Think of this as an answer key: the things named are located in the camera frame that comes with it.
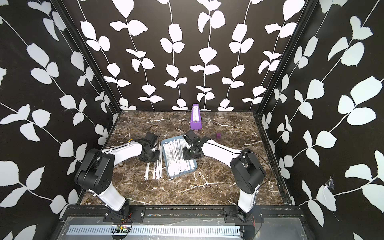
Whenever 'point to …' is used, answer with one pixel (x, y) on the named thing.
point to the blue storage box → (194, 161)
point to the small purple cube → (218, 135)
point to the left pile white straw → (157, 173)
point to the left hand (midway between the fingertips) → (156, 157)
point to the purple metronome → (196, 123)
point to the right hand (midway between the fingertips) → (183, 154)
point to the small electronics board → (121, 229)
